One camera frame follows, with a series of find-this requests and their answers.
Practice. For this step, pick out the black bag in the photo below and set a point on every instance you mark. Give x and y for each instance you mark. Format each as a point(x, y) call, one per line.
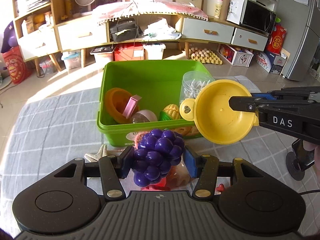
point(123, 31)

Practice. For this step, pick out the pink clear capsule ball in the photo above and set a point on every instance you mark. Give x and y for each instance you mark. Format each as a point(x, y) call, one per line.
point(146, 116)

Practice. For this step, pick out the red bag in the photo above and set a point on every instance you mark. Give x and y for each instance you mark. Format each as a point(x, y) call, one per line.
point(16, 67)

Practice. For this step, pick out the orange plastic mold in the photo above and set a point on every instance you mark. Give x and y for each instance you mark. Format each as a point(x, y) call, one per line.
point(115, 102)

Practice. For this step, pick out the egg tray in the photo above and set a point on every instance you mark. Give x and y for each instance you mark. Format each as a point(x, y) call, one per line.
point(205, 55)

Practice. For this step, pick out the yellow toy pot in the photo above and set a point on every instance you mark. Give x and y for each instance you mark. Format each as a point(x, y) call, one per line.
point(217, 120)

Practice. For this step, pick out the toy biscuit rings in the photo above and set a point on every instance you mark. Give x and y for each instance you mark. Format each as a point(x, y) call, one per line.
point(186, 131)

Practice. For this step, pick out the toy corn cob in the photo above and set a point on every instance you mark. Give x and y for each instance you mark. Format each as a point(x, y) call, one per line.
point(172, 111)

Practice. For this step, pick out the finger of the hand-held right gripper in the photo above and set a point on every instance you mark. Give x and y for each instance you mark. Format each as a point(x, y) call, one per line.
point(242, 103)
point(261, 95)

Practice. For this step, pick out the white storage box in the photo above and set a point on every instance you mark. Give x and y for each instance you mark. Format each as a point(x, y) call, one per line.
point(155, 52)

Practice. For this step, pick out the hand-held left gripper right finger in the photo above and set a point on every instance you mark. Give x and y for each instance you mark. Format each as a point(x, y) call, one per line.
point(191, 163)

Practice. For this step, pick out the pink fringed cloth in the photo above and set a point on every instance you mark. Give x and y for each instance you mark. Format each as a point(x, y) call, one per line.
point(162, 8)

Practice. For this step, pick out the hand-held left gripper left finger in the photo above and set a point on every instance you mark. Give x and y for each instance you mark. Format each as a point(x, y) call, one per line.
point(126, 162)

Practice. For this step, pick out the purple plush toy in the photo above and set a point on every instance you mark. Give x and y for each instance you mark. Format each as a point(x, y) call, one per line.
point(8, 37)

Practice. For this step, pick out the brown rubber octopus toy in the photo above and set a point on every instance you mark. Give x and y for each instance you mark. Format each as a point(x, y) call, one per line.
point(180, 177)

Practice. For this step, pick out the grey checked blanket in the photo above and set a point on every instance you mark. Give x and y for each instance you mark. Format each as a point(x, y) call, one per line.
point(62, 120)

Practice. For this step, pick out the grey refrigerator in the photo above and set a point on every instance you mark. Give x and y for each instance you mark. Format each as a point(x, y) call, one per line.
point(300, 42)

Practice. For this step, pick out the clear storage box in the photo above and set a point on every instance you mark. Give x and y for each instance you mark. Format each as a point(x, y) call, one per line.
point(101, 57)
point(47, 66)
point(72, 61)

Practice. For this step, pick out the purple toy grapes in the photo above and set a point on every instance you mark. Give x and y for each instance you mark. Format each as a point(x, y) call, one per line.
point(157, 152)

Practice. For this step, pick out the green plastic bin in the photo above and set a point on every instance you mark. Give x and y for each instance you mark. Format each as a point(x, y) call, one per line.
point(150, 80)

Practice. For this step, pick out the red cardboard box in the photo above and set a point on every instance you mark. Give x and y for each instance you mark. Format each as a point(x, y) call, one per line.
point(127, 52)

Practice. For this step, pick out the dried starfish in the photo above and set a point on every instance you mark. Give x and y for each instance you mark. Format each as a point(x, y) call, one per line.
point(100, 153)

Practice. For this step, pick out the white wooden cabinet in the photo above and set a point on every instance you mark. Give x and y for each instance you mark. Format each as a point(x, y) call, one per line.
point(75, 33)

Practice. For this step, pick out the pink block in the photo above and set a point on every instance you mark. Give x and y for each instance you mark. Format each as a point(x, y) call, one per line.
point(131, 106)

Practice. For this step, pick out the pile of white papers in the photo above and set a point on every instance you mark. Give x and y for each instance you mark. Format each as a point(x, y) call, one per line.
point(160, 28)

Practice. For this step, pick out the stack of papers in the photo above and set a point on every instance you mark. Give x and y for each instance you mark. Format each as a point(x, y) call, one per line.
point(37, 0)

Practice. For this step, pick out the white and red box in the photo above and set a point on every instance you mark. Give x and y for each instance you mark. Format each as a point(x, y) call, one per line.
point(235, 55)

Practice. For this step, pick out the clear jar of cotton swabs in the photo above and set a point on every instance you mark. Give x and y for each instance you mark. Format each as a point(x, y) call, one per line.
point(193, 85)

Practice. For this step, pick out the printed carton box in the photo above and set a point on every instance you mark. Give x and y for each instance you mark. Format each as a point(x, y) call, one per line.
point(268, 62)

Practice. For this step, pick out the white microwave oven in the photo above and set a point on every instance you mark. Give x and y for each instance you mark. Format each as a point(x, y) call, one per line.
point(252, 17)

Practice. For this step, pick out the red gift box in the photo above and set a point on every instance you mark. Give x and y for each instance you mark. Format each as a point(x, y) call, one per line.
point(276, 40)

